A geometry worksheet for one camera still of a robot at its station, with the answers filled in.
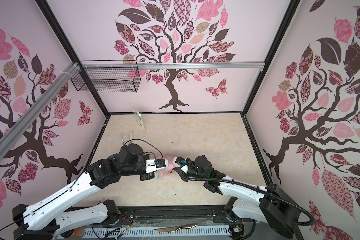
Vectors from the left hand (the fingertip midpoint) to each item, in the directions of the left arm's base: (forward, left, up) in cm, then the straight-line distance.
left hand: (160, 167), depth 67 cm
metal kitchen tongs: (+31, +26, -21) cm, 46 cm away
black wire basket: (+58, +29, +11) cm, 66 cm away
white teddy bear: (-1, +1, -7) cm, 7 cm away
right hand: (+5, -5, -7) cm, 10 cm away
